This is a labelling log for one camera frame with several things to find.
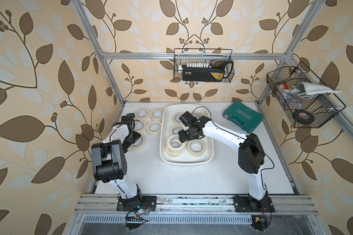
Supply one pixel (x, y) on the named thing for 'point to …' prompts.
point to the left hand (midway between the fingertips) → (132, 141)
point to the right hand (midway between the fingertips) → (184, 137)
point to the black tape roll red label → (303, 117)
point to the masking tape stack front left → (174, 148)
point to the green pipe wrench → (131, 115)
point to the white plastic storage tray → (166, 114)
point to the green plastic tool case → (247, 118)
